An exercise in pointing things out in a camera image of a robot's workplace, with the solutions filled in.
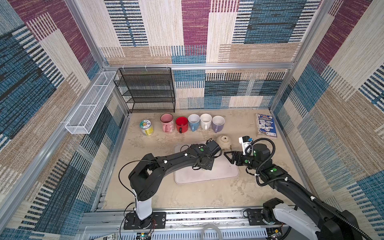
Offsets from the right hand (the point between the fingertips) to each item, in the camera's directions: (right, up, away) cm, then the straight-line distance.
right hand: (228, 155), depth 81 cm
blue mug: (-18, +19, +25) cm, 36 cm away
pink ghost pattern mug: (-35, +18, +19) cm, 43 cm away
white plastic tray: (-1, -10, +9) cm, 13 cm away
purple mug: (-1, +17, +27) cm, 32 cm away
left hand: (-10, -5, +6) cm, 13 cm away
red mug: (-27, +17, +26) cm, 41 cm away
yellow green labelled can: (-50, +15, +21) cm, 56 cm away
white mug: (-10, +19, +22) cm, 31 cm away
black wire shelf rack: (-52, +41, +28) cm, 72 cm away
